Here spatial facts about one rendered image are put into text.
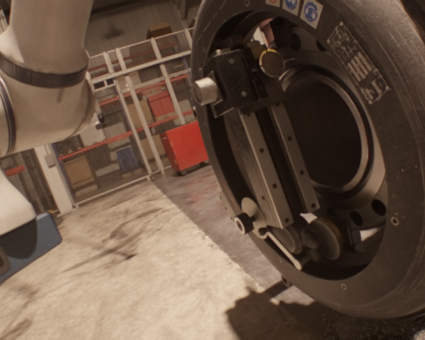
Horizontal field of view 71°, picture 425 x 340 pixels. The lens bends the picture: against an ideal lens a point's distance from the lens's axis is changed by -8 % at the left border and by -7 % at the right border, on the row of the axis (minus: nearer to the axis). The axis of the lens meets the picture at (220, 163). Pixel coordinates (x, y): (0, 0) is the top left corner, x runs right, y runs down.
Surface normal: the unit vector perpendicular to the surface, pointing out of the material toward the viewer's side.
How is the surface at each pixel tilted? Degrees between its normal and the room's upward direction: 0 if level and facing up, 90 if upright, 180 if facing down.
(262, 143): 88
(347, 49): 90
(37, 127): 132
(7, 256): 90
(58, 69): 104
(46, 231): 90
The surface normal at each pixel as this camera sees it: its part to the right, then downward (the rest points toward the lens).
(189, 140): 0.44, -0.04
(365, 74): -0.86, 0.36
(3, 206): 0.75, -0.58
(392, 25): -0.54, 0.07
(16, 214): 0.93, -0.32
